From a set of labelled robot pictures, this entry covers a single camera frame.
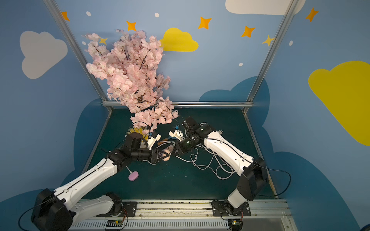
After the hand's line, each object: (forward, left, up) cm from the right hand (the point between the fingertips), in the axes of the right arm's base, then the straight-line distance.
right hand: (175, 152), depth 74 cm
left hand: (0, +4, -1) cm, 4 cm away
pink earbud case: (-3, +4, -2) cm, 5 cm away
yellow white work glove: (+27, +33, -20) cm, 47 cm away
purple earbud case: (-8, +25, -18) cm, 32 cm away
